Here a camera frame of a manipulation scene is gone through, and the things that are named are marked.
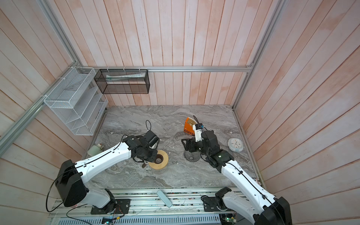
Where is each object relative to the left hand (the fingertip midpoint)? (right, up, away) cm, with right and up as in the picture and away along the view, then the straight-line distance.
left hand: (152, 160), depth 79 cm
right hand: (+20, +12, -2) cm, 24 cm away
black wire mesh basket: (-27, +53, +25) cm, 65 cm away
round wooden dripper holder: (+5, 0, 0) cm, 5 cm away
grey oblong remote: (+10, -21, -7) cm, 24 cm away
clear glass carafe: (+4, -8, +6) cm, 11 cm away
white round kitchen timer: (+55, +6, +16) cm, 58 cm away
